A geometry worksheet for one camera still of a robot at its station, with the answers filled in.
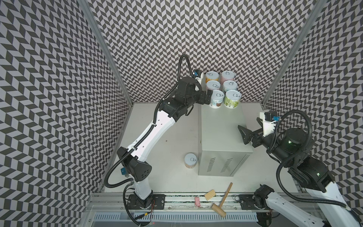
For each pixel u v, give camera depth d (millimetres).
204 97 608
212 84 721
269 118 450
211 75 770
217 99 670
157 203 736
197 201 727
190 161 825
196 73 568
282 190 433
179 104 510
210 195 763
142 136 441
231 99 665
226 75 768
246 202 739
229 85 723
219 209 703
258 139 496
